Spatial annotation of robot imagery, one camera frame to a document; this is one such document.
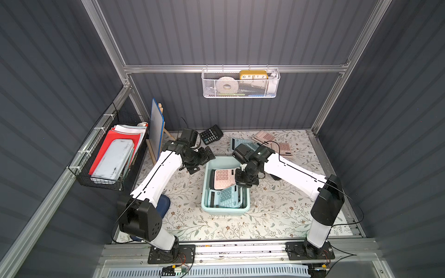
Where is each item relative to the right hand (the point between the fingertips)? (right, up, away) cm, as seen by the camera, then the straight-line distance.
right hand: (240, 184), depth 79 cm
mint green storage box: (-9, +9, +14) cm, 19 cm away
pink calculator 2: (+31, +16, +30) cm, 46 cm away
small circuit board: (-29, -34, -8) cm, 46 cm away
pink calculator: (-9, 0, +12) cm, 15 cm away
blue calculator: (-5, -6, +1) cm, 8 cm away
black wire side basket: (-58, +12, -17) cm, 62 cm away
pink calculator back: (+20, +24, +37) cm, 48 cm away
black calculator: (-14, 0, +13) cm, 19 cm away
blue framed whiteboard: (-45, +27, +15) cm, 54 cm away
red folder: (-57, +22, -2) cm, 62 cm away
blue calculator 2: (-12, -9, +6) cm, 16 cm away
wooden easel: (-40, +26, +15) cm, 50 cm away
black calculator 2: (-17, +26, +38) cm, 49 cm away
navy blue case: (-38, -12, +6) cm, 40 cm away
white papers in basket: (-46, +25, +1) cm, 53 cm away
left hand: (-14, +10, +2) cm, 17 cm away
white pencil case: (-50, +11, -12) cm, 53 cm away
